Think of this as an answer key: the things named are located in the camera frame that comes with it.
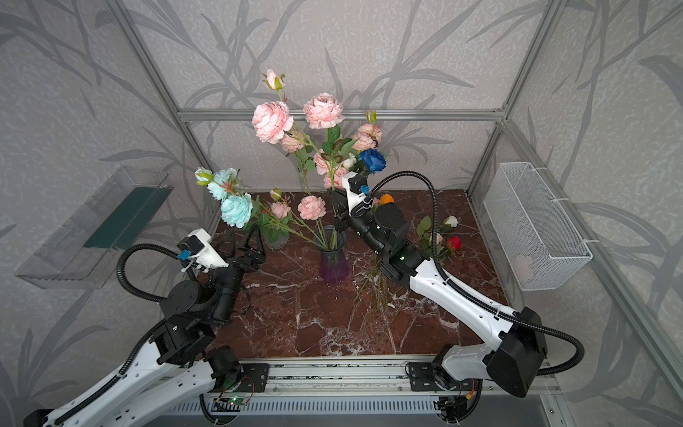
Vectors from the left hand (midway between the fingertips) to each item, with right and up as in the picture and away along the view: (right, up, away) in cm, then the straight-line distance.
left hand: (254, 221), depth 61 cm
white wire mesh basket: (+67, -3, +2) cm, 67 cm away
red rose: (+61, -9, +39) cm, 73 cm away
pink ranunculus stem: (+16, -3, +22) cm, 27 cm away
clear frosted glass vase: (+3, -4, +5) cm, 8 cm away
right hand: (+18, +10, +3) cm, 21 cm away
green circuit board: (-8, -49, +10) cm, 50 cm away
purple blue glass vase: (+16, -13, +26) cm, 33 cm away
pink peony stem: (+12, +3, +12) cm, 17 cm away
